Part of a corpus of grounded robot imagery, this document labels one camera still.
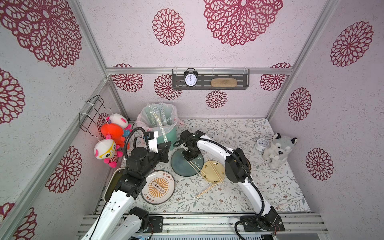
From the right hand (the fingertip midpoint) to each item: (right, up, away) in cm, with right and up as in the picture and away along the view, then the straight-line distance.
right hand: (187, 157), depth 95 cm
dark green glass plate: (-3, -6, -3) cm, 7 cm away
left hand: (-7, +10, -25) cm, 28 cm away
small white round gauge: (+50, +8, +5) cm, 51 cm away
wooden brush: (+22, +46, -6) cm, 51 cm away
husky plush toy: (+51, +4, -11) cm, 52 cm away
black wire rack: (-49, +25, -19) cm, 58 cm away
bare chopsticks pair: (+5, -7, -5) cm, 10 cm away
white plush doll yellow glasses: (-41, +7, -18) cm, 46 cm away
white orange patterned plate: (-16, -16, -10) cm, 25 cm away
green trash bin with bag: (-15, +24, -6) cm, 29 cm away
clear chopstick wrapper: (-9, +13, -29) cm, 33 cm away
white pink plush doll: (-44, +24, -1) cm, 50 cm away
